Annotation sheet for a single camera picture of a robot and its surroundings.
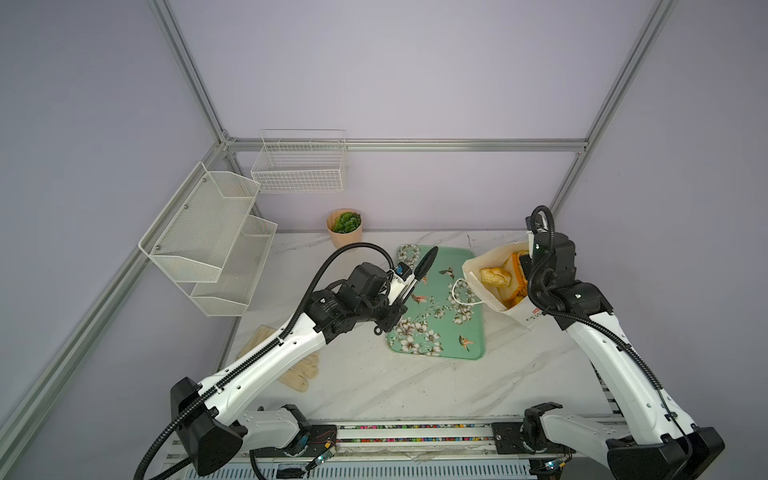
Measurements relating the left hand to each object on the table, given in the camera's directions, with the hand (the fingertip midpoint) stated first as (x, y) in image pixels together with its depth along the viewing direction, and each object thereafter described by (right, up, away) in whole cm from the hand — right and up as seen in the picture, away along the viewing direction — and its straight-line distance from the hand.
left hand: (398, 308), depth 72 cm
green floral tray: (+14, -8, +24) cm, 29 cm away
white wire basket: (-31, +44, +23) cm, 59 cm away
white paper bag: (+25, +2, +6) cm, 26 cm away
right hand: (+36, +16, -1) cm, 40 cm away
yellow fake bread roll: (+28, +7, +12) cm, 32 cm away
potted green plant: (-19, +24, +35) cm, 47 cm away
